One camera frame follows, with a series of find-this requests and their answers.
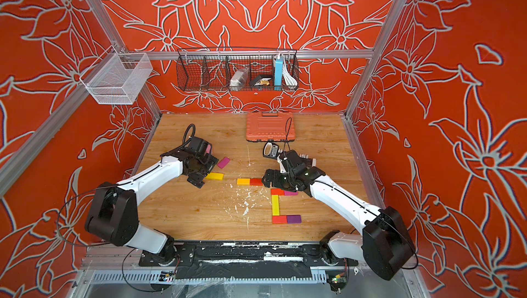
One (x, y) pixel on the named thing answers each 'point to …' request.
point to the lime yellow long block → (275, 205)
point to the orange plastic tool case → (270, 128)
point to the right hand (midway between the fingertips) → (266, 182)
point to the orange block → (243, 181)
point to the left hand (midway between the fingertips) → (215, 168)
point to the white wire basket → (116, 78)
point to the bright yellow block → (215, 176)
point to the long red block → (278, 220)
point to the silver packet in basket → (239, 79)
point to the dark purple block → (294, 219)
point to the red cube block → (277, 191)
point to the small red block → (256, 182)
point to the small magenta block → (289, 193)
